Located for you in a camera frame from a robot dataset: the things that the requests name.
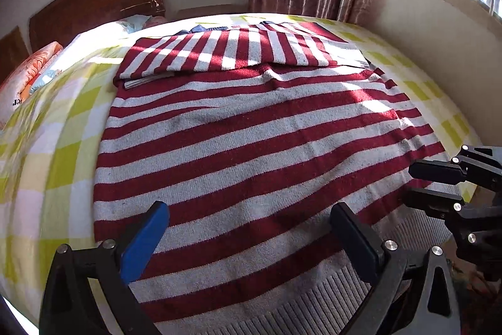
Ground light blue pillow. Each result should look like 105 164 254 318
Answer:
55 15 152 59

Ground orange floral folded quilt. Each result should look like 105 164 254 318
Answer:
0 41 63 124

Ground small wooden headboard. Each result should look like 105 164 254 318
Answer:
0 26 30 84

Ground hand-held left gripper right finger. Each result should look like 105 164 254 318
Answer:
330 202 460 335

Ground wooden nightstand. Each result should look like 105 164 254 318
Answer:
173 4 252 22

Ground red grey striped knit sweater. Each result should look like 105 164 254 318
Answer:
93 21 451 335

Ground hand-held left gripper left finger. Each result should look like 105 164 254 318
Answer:
39 201 171 335

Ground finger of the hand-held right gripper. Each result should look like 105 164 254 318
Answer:
409 144 502 188
404 189 466 220

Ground yellow green checked bed sheet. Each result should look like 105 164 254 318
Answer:
0 14 483 324

